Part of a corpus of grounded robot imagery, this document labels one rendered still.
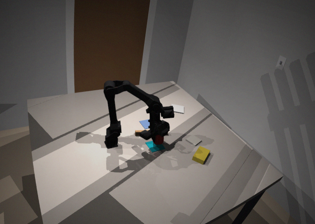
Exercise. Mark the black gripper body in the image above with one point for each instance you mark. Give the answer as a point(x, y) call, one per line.
point(148, 134)

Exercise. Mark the olive yellow block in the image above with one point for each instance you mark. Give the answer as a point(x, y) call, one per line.
point(201, 155)

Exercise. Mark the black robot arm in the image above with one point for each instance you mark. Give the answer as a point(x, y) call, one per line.
point(111, 88)

